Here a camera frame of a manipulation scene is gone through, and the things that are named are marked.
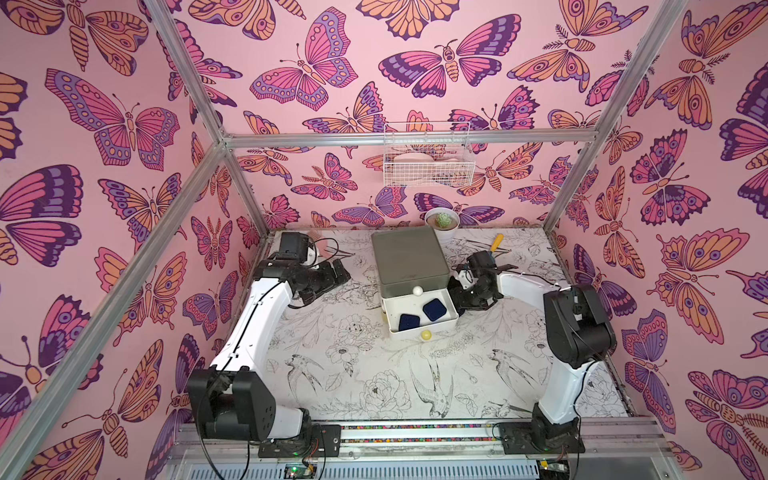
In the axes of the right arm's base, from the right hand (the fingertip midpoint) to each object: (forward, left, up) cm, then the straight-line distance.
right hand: (451, 306), depth 97 cm
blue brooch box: (-10, +14, +8) cm, 19 cm away
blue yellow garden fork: (+29, -21, -1) cm, 36 cm away
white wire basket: (+36, +8, +33) cm, 49 cm away
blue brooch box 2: (-5, +6, +7) cm, 11 cm away
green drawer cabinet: (-3, +13, +18) cm, 22 cm away
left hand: (-3, +33, +18) cm, 38 cm away
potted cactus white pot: (+29, +1, +9) cm, 31 cm away
